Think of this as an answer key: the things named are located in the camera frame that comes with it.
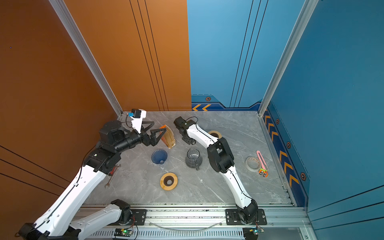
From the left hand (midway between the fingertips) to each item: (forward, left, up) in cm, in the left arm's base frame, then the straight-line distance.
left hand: (159, 125), depth 65 cm
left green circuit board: (-36, +18, -38) cm, 55 cm away
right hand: (+18, -14, -33) cm, 40 cm away
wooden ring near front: (-11, +2, -34) cm, 36 cm away
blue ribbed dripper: (+2, +7, -33) cm, 34 cm away
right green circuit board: (-35, -42, -37) cm, 66 cm away
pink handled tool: (-6, -56, -34) cm, 65 cm away
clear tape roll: (0, -51, -35) cm, 62 cm away
